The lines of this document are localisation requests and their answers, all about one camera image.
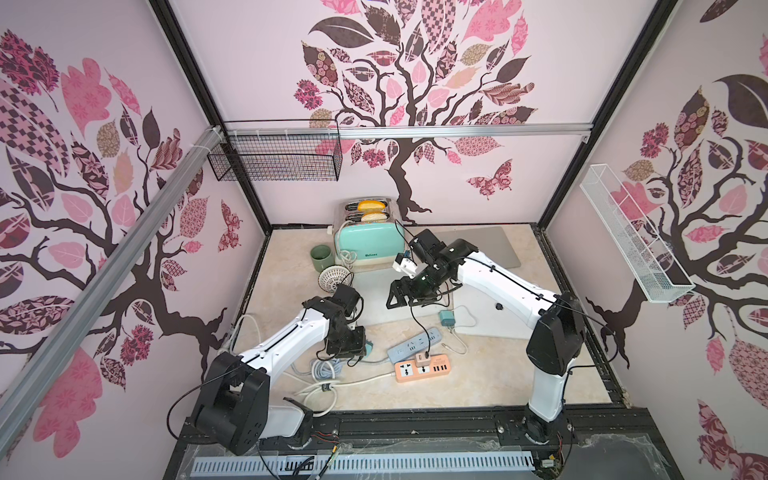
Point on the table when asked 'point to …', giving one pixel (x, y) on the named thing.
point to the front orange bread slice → (374, 217)
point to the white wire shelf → (652, 264)
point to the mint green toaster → (368, 233)
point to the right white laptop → (479, 313)
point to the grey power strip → (409, 349)
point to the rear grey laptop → (493, 243)
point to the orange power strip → (408, 371)
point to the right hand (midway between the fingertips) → (401, 307)
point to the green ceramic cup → (322, 257)
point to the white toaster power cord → (348, 258)
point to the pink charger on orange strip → (421, 360)
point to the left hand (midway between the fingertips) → (357, 359)
